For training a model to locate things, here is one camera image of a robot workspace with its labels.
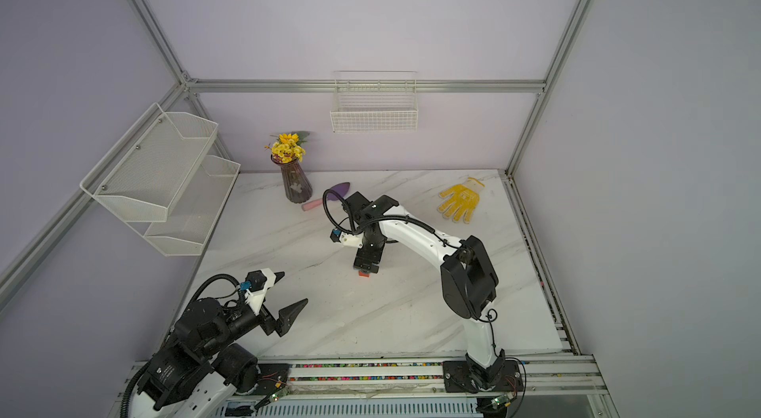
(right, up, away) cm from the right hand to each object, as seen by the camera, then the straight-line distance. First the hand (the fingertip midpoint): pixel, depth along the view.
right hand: (375, 255), depth 87 cm
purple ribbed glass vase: (-29, +22, +18) cm, 41 cm away
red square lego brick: (-4, -7, +5) cm, 10 cm away
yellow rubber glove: (+33, +17, +25) cm, 44 cm away
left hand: (-19, -5, -18) cm, 26 cm away
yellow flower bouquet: (-28, +33, +6) cm, 44 cm away
